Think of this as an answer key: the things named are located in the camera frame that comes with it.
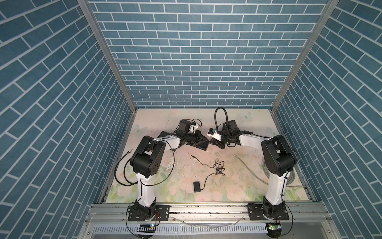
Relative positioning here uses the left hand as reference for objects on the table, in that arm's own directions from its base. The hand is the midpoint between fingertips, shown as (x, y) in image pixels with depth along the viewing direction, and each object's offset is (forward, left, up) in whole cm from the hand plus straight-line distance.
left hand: (207, 139), depth 92 cm
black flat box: (+11, +31, -9) cm, 34 cm away
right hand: (+3, -3, -4) cm, 6 cm away
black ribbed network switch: (-3, +3, -1) cm, 5 cm away
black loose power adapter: (-26, +7, -7) cm, 28 cm away
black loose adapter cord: (-14, -7, -8) cm, 18 cm away
